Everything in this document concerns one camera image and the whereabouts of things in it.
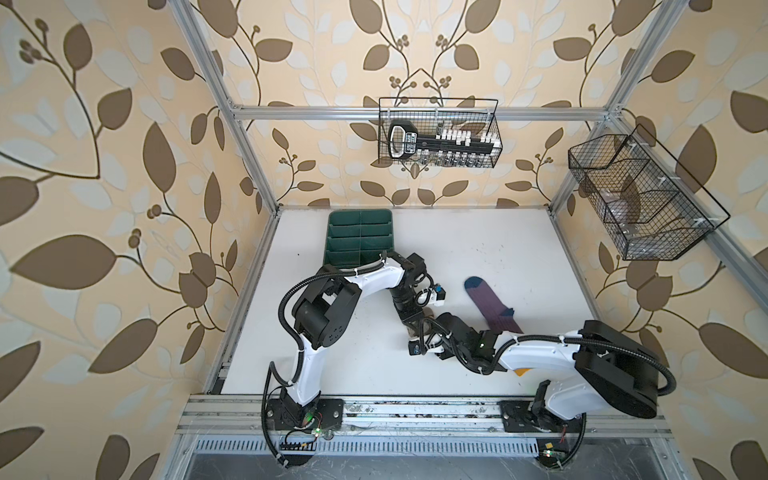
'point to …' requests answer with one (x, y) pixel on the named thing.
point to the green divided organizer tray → (357, 237)
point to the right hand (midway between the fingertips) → (435, 326)
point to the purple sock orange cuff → (497, 318)
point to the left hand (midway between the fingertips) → (420, 324)
